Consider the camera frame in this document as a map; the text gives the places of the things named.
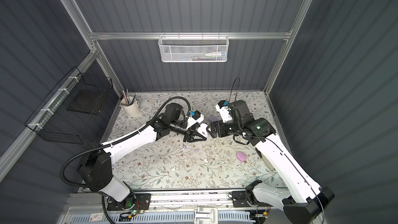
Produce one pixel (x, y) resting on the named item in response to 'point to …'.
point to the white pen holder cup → (131, 110)
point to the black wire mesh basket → (64, 115)
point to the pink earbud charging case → (241, 156)
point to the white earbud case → (202, 129)
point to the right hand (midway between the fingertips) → (216, 127)
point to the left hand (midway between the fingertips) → (207, 138)
